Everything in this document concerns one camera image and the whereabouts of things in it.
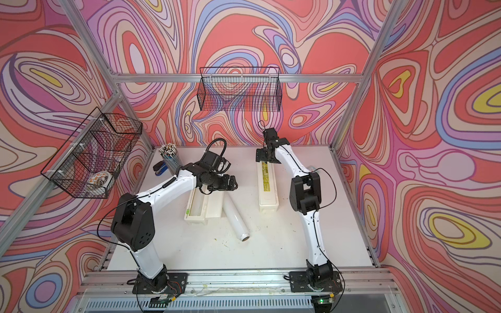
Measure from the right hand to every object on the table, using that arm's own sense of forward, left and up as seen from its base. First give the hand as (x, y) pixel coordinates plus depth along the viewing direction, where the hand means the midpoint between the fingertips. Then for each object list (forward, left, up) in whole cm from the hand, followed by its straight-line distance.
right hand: (267, 162), depth 103 cm
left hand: (-17, +17, +4) cm, 25 cm away
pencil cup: (-1, +49, +12) cm, 50 cm away
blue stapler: (+2, +60, -4) cm, 60 cm away
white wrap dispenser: (-20, +2, +1) cm, 21 cm away
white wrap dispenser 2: (-24, +32, 0) cm, 40 cm away
